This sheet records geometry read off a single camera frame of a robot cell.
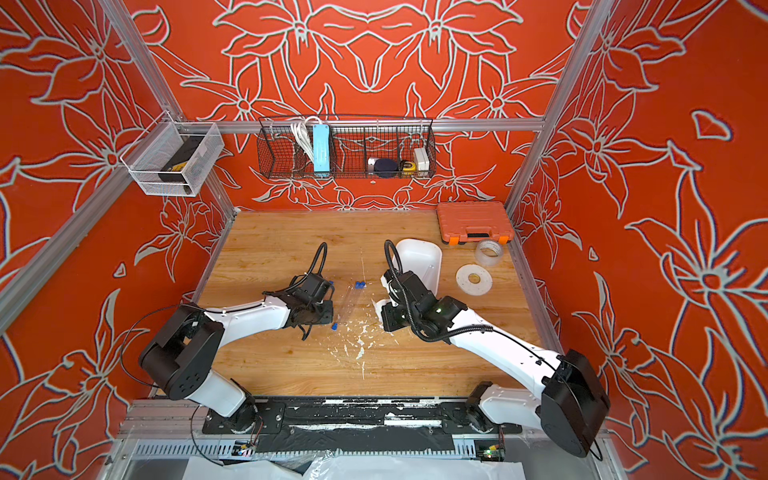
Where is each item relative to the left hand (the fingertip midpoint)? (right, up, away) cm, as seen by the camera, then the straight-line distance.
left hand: (331, 313), depth 92 cm
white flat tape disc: (+47, +10, +6) cm, 49 cm away
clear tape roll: (+55, +19, +14) cm, 59 cm away
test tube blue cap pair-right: (+9, +8, +5) cm, 13 cm away
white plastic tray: (+31, +16, +10) cm, 36 cm away
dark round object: (+18, +48, +8) cm, 52 cm away
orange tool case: (+47, +30, +20) cm, 59 cm away
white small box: (+29, +48, -1) cm, 56 cm away
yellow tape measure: (+25, +46, +2) cm, 53 cm away
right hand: (+14, +3, -15) cm, 20 cm away
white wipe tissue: (+15, +6, -13) cm, 20 cm away
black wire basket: (+4, +54, +6) cm, 55 cm away
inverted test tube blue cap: (+2, -3, -3) cm, 5 cm away
